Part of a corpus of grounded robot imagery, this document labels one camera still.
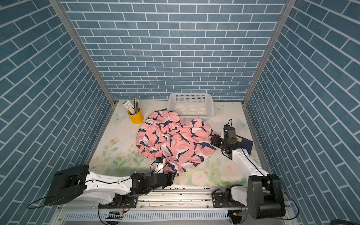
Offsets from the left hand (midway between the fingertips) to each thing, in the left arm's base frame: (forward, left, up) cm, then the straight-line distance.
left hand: (173, 177), depth 80 cm
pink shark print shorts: (+22, -5, -3) cm, 22 cm away
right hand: (+22, -26, +6) cm, 35 cm away
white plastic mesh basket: (+59, -13, -1) cm, 61 cm away
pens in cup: (+46, +29, +14) cm, 57 cm away
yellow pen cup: (+40, +29, +4) cm, 50 cm away
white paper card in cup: (+46, +34, +10) cm, 57 cm away
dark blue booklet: (+22, -48, +1) cm, 53 cm away
